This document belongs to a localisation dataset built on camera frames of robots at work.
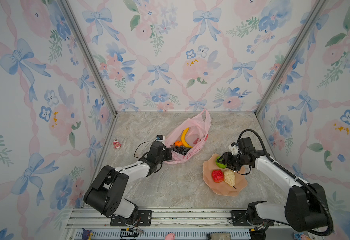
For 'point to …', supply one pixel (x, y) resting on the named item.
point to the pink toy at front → (170, 236)
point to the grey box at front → (220, 236)
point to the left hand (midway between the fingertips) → (172, 148)
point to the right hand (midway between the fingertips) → (220, 161)
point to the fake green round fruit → (221, 165)
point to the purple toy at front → (86, 234)
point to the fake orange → (178, 143)
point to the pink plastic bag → (199, 127)
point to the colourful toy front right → (300, 236)
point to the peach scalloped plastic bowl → (221, 188)
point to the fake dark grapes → (181, 149)
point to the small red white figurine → (116, 144)
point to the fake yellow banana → (183, 140)
